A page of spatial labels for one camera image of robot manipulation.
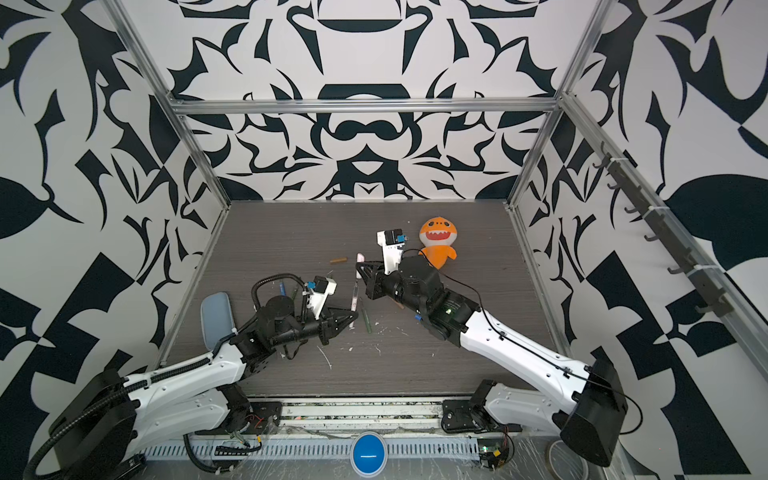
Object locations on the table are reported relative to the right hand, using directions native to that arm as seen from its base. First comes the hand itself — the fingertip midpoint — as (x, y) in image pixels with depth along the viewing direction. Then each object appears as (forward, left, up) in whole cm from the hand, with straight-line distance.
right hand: (358, 264), depth 68 cm
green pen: (-2, 0, -28) cm, 28 cm away
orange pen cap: (+19, +10, -27) cm, 35 cm away
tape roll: (-35, -45, -30) cm, 65 cm away
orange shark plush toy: (+24, -23, -20) cm, 39 cm away
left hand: (-6, +1, -11) cm, 13 cm away
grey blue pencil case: (0, +45, -27) cm, 52 cm away
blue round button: (-33, -2, -27) cm, 43 cm away
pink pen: (-4, +1, -9) cm, 10 cm away
